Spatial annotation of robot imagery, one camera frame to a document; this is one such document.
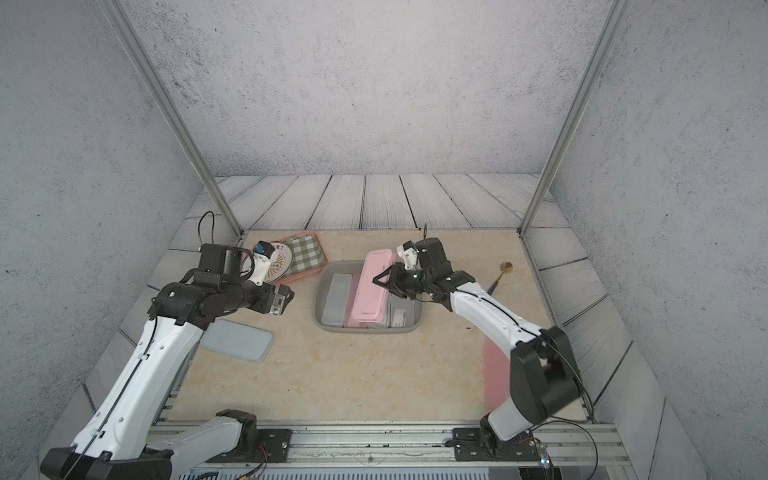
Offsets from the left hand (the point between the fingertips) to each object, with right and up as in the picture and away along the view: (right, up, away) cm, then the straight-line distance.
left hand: (280, 287), depth 73 cm
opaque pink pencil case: (+22, -4, +5) cm, 23 cm away
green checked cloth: (-5, +8, +40) cm, 41 cm away
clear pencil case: (+30, -10, +21) cm, 37 cm away
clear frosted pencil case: (+9, -8, +26) cm, 28 cm away
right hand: (+23, 0, +6) cm, 23 cm away
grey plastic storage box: (+3, -1, +29) cm, 29 cm away
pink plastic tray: (-9, 0, +33) cm, 34 cm away
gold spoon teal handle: (+67, +3, +34) cm, 76 cm away
